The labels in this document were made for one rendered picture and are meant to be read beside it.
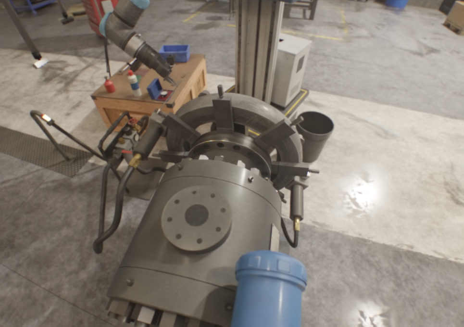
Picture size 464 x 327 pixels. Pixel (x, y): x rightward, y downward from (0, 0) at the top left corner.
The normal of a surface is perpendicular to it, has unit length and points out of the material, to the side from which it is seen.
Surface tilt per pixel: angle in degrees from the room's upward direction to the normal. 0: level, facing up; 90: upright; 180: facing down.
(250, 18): 90
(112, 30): 71
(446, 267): 0
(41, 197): 0
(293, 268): 27
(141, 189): 0
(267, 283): 11
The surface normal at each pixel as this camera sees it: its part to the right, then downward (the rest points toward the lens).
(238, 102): -0.03, -0.16
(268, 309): -0.07, -0.68
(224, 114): -0.19, 0.72
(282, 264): 0.19, -0.63
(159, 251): -0.30, -0.69
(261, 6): -0.58, 0.60
